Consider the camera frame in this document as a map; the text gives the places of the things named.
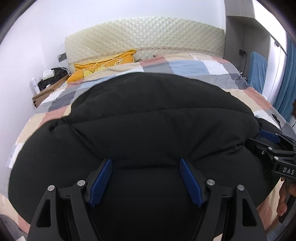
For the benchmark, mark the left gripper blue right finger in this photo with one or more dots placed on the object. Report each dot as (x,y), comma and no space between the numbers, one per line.
(242,221)

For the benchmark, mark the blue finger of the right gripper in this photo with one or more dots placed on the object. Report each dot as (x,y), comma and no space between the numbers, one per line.
(273,137)

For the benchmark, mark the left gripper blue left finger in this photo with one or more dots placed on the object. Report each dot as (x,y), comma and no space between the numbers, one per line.
(64,214)

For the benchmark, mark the black puffer jacket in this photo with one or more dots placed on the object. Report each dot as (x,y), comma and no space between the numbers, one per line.
(145,123)

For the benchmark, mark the black clothes on nightstand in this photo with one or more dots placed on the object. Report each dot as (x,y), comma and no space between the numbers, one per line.
(59,73)

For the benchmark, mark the person's right hand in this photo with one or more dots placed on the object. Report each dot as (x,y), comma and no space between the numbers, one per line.
(285,190)

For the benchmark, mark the blue curtain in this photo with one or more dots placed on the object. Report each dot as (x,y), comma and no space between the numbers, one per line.
(286,95)

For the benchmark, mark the checkered patchwork bed quilt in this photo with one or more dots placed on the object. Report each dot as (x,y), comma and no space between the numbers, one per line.
(212,70)

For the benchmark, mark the grey wardrobe cabinet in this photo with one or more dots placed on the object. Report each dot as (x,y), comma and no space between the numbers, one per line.
(251,27)

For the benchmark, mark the brown wooden nightstand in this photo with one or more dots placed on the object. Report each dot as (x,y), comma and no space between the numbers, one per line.
(40,97)

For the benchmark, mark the white spray bottle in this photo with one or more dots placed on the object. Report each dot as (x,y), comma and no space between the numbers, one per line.
(35,85)

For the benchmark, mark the white tissue box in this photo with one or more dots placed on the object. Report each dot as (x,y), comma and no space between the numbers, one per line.
(48,74)

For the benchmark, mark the yellow pillow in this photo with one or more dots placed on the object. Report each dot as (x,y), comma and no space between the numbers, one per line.
(83,70)

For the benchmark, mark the cream quilted headboard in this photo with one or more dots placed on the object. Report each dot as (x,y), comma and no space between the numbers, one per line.
(149,36)

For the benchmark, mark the black wall plug with cable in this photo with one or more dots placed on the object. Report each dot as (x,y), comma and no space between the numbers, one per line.
(244,56)

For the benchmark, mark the grey wall socket plate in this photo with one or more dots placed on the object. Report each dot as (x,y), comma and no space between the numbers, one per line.
(62,57)

